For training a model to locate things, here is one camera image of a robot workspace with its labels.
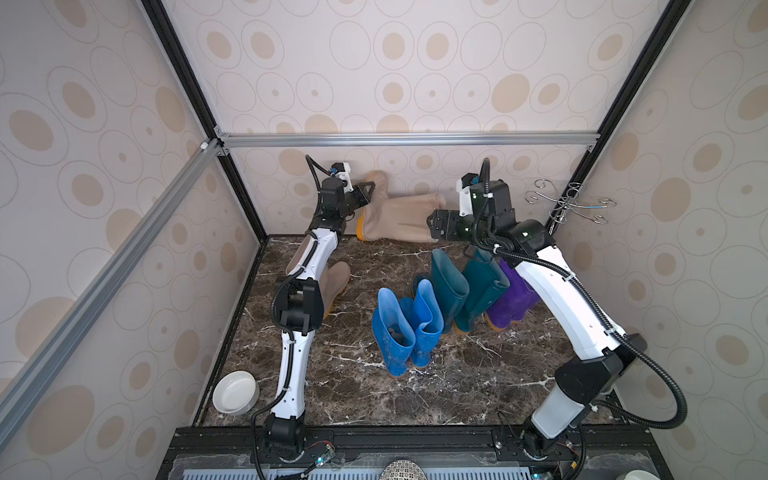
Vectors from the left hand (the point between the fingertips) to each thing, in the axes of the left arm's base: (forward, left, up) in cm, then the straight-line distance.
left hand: (383, 178), depth 92 cm
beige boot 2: (-17, +17, -28) cm, 37 cm away
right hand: (-22, -19, +4) cm, 29 cm away
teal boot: (-36, -17, -5) cm, 41 cm away
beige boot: (-11, -4, -6) cm, 13 cm away
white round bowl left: (-55, +39, -31) cm, 74 cm away
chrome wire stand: (-10, -54, 0) cm, 55 cm away
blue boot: (-42, -4, -21) cm, 47 cm away
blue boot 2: (-44, -11, -8) cm, 46 cm away
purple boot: (-33, -36, -28) cm, 56 cm away
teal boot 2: (-34, -27, -7) cm, 44 cm away
